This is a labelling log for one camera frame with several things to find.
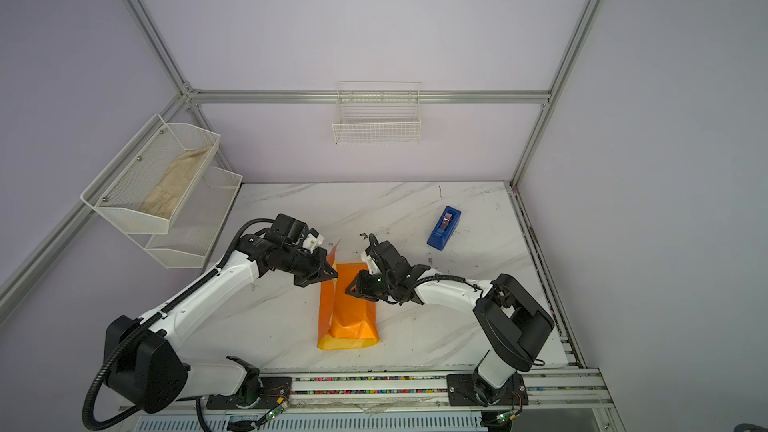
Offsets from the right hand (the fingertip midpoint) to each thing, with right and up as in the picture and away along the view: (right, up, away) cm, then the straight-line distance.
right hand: (343, 298), depth 80 cm
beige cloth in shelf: (-45, +27, -5) cm, 53 cm away
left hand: (-1, +6, -3) cm, 7 cm away
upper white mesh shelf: (-52, +31, -2) cm, 61 cm away
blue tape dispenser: (+31, +18, +21) cm, 42 cm away
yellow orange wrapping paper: (+1, -5, -3) cm, 6 cm away
